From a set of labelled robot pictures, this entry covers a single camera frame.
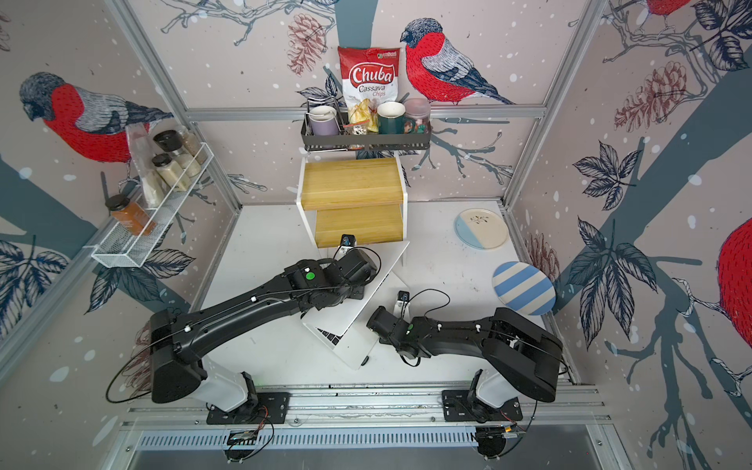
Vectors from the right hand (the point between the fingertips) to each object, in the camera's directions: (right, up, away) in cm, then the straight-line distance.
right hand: (388, 327), depth 88 cm
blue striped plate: (+46, +10, +8) cm, 48 cm away
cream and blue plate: (+37, +30, +26) cm, 55 cm away
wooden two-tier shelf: (-7, +38, -10) cm, 40 cm away
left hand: (-7, +18, -13) cm, 23 cm away
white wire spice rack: (-64, +28, -18) cm, 72 cm away
